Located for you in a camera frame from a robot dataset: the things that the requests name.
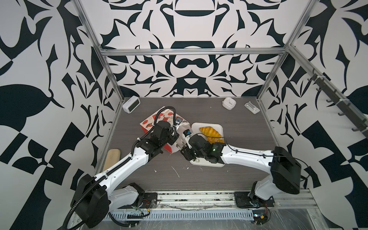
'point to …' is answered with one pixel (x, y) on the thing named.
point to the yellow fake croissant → (210, 131)
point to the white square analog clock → (228, 103)
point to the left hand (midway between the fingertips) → (174, 124)
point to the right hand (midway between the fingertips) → (183, 149)
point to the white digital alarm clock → (131, 104)
